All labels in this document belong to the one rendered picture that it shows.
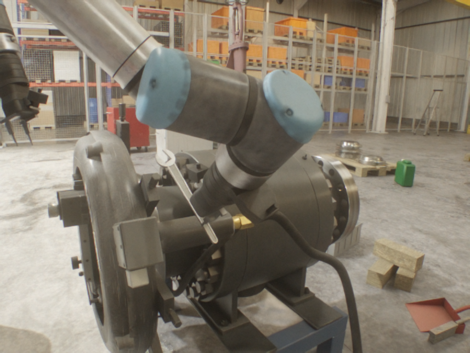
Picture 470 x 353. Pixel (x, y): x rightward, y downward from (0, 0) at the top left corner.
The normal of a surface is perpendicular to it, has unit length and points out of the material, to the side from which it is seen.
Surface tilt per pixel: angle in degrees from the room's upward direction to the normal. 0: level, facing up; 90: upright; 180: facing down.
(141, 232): 67
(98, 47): 113
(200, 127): 132
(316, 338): 90
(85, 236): 94
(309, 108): 51
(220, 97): 80
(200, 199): 88
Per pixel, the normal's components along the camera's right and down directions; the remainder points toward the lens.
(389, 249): -0.84, 0.11
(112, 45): 0.14, 0.42
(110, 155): 0.25, -0.75
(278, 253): 0.51, 0.36
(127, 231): 0.50, -0.18
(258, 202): 0.41, -0.47
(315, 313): 0.02, -0.97
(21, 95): 0.90, -0.41
